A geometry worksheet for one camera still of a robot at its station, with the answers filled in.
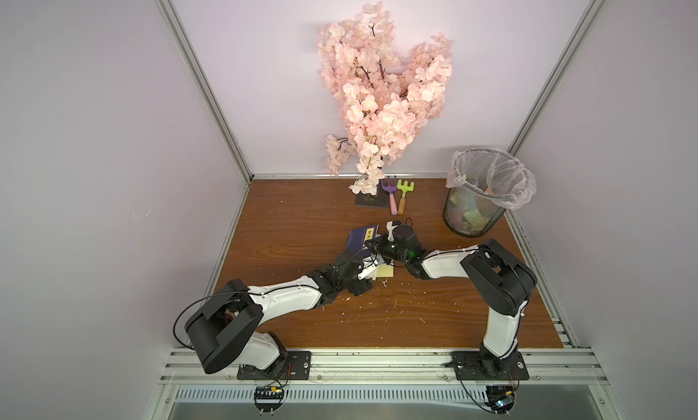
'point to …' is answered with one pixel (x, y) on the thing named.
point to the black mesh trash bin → (468, 214)
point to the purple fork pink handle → (393, 204)
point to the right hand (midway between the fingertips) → (365, 234)
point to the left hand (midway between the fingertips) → (365, 263)
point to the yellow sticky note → (385, 270)
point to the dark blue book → (356, 238)
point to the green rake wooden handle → (403, 188)
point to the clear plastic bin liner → (492, 174)
